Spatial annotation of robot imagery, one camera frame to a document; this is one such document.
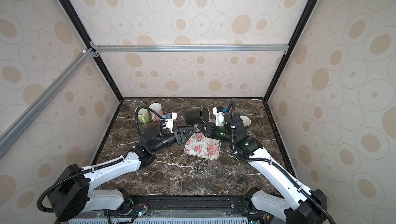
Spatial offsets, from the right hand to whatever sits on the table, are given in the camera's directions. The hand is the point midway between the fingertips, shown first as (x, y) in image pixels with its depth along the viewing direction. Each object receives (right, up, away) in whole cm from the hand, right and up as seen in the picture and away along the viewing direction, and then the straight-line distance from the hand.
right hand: (199, 127), depth 70 cm
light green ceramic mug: (-36, +5, +28) cm, 46 cm away
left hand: (-1, -1, -3) cm, 3 cm away
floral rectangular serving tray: (-1, -14, +25) cm, 28 cm away
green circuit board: (-25, -39, +2) cm, 46 cm away
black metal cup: (-1, +5, +3) cm, 6 cm away
